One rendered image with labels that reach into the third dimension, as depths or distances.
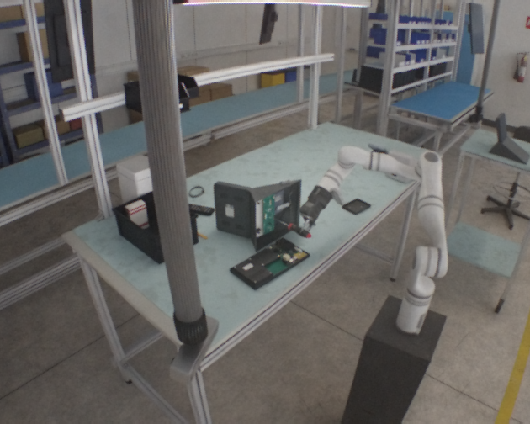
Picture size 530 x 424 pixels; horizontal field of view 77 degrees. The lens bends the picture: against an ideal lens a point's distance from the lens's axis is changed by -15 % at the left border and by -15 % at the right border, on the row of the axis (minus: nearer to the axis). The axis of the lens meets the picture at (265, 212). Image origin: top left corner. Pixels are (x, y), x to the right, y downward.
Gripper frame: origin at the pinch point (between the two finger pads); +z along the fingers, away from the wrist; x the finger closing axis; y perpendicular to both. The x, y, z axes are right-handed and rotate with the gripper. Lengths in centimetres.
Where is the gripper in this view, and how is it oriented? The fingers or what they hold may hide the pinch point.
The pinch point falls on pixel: (301, 235)
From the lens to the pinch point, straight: 134.6
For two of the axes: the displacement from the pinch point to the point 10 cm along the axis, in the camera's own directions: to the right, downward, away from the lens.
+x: -3.9, -5.1, -7.7
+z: -5.8, 7.8, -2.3
